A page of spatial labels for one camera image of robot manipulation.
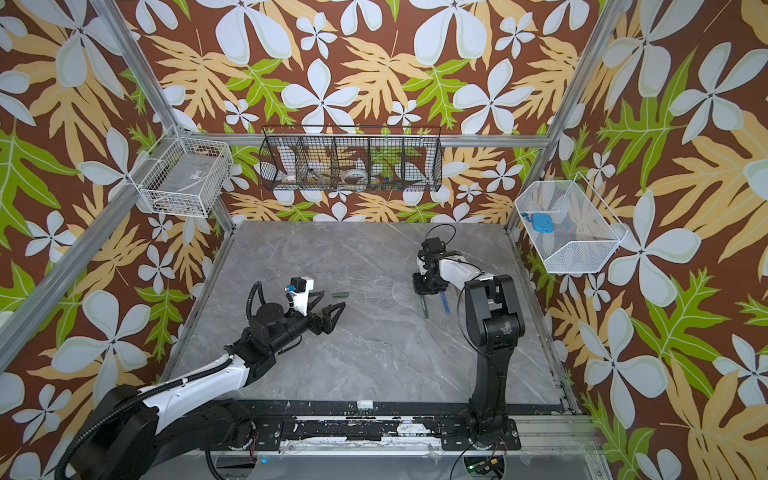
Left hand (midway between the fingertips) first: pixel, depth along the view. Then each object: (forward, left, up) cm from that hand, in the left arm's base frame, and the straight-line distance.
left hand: (331, 295), depth 79 cm
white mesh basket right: (+17, -68, +9) cm, 70 cm away
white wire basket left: (+31, +45, +16) cm, 57 cm away
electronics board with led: (-36, -40, -21) cm, 57 cm away
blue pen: (+9, -35, -18) cm, 40 cm away
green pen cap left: (+12, +1, -19) cm, 23 cm away
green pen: (+6, -28, -17) cm, 33 cm away
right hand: (+13, -27, -17) cm, 34 cm away
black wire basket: (+45, 0, +13) cm, 47 cm away
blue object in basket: (+20, -60, +8) cm, 64 cm away
